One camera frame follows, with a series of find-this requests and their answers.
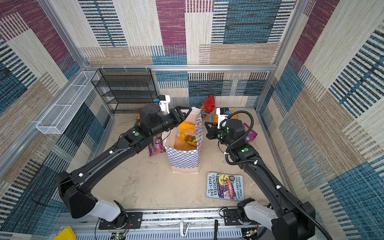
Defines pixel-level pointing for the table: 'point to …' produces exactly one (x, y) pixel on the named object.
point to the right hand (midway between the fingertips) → (204, 125)
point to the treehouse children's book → (225, 186)
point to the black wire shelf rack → (126, 90)
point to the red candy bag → (210, 104)
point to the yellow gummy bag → (188, 132)
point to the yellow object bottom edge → (66, 234)
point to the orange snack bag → (138, 117)
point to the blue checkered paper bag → (188, 161)
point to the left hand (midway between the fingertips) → (191, 108)
